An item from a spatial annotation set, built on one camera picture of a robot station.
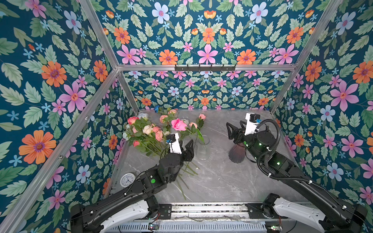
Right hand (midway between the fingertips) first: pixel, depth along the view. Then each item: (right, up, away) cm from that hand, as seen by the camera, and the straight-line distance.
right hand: (237, 119), depth 66 cm
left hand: (-22, -10, +1) cm, 24 cm away
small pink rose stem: (-15, +2, +45) cm, 47 cm away
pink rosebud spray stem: (-42, +4, +45) cm, 62 cm away
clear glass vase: (-15, -18, +20) cm, 31 cm away
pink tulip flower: (-20, -5, 0) cm, 21 cm away
